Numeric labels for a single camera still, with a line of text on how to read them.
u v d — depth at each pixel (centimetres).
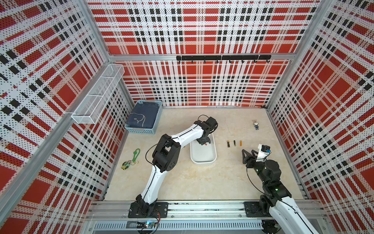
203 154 93
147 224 69
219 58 88
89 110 70
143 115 105
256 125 108
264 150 68
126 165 88
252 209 73
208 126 73
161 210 74
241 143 100
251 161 71
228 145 98
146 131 101
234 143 99
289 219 52
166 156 55
